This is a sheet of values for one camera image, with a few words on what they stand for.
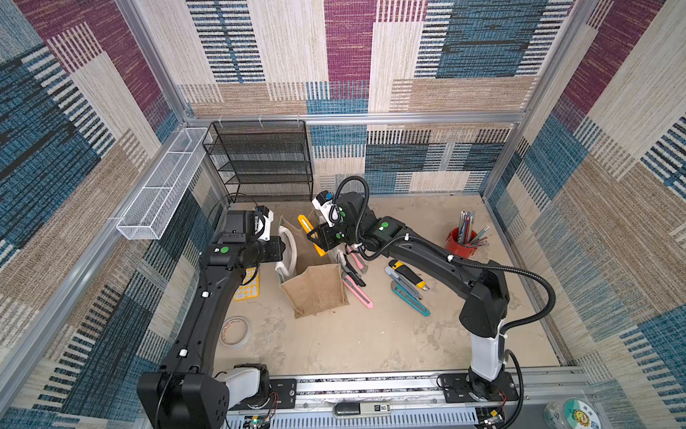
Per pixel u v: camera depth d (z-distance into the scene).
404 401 0.73
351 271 0.96
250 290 0.92
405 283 0.94
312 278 0.76
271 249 0.68
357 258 0.99
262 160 1.09
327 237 0.69
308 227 0.74
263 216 0.68
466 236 0.94
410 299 0.90
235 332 0.84
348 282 0.94
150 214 0.71
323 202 0.69
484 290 0.48
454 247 0.95
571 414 0.64
